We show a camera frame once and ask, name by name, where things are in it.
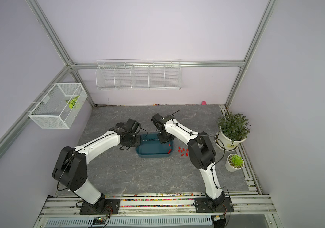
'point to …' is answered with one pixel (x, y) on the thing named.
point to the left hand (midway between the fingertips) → (137, 143)
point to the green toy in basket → (71, 101)
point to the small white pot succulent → (234, 163)
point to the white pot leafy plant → (234, 128)
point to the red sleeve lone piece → (169, 145)
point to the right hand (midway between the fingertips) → (166, 139)
